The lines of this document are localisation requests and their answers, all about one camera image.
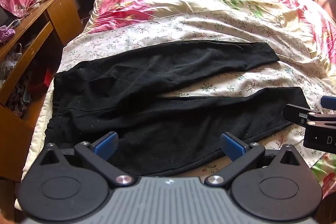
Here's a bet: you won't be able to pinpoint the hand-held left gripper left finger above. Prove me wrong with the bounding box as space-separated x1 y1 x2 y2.
39 131 135 187

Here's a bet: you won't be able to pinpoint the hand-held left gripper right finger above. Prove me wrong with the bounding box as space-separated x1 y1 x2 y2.
204 132 303 187

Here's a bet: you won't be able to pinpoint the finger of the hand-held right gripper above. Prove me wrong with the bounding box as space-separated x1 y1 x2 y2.
320 95 336 111
283 104 336 130

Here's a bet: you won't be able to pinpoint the black pants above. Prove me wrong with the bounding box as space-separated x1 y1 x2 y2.
46 40 311 178

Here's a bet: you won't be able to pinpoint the white quilted mattress pad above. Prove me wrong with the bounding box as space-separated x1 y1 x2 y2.
14 80 65 212

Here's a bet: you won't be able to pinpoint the red box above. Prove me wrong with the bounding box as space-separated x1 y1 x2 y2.
28 69 55 94

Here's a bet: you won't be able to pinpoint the small floral bed sheet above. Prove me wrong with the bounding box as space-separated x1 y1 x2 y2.
60 13 336 180

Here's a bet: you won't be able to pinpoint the wooden desk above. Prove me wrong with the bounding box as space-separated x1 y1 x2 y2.
0 0 83 183

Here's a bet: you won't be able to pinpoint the pink floral quilt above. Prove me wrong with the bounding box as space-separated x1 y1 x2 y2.
85 0 336 199

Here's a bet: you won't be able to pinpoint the purple cloth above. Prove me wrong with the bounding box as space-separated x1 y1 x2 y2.
0 27 17 44

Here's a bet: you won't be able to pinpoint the black monitor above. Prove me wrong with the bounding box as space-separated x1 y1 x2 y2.
0 7 19 28

